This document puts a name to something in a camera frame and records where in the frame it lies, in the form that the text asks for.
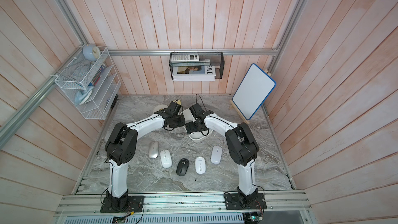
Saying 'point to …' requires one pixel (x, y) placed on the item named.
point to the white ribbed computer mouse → (200, 165)
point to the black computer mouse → (182, 167)
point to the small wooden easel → (233, 105)
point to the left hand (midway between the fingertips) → (184, 123)
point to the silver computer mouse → (153, 149)
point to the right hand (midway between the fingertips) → (193, 127)
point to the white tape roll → (159, 107)
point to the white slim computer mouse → (166, 158)
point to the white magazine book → (194, 73)
